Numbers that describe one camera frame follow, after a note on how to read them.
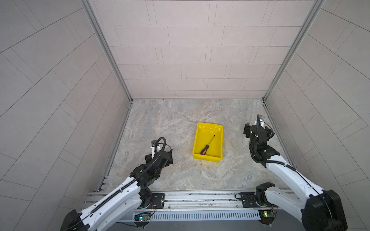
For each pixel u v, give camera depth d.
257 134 0.59
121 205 0.48
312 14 0.73
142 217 0.65
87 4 0.70
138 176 0.52
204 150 0.86
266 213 0.69
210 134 0.96
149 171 0.58
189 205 0.71
